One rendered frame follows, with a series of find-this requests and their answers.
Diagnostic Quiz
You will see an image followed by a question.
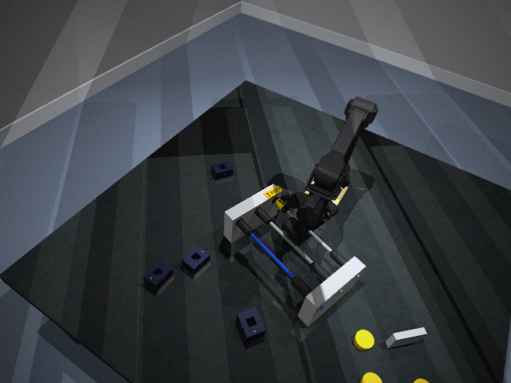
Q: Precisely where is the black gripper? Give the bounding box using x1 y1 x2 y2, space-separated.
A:
282 201 339 241

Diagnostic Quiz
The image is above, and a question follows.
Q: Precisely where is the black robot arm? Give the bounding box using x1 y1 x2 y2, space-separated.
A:
287 97 378 226

